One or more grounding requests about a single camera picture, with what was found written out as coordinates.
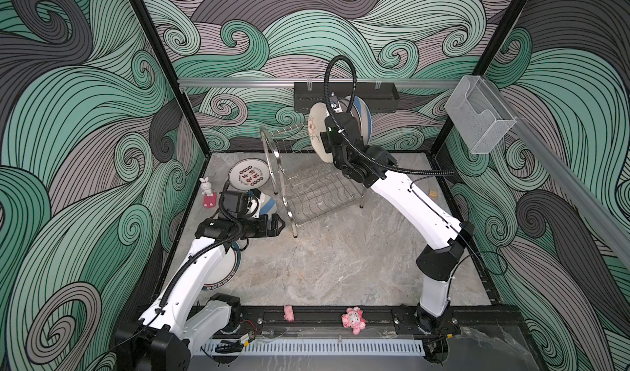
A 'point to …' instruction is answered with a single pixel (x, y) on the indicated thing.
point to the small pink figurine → (288, 313)
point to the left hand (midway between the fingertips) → (273, 223)
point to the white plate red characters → (248, 173)
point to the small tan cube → (433, 193)
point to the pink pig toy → (353, 319)
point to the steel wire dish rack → (308, 184)
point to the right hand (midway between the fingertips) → (340, 123)
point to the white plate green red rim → (226, 269)
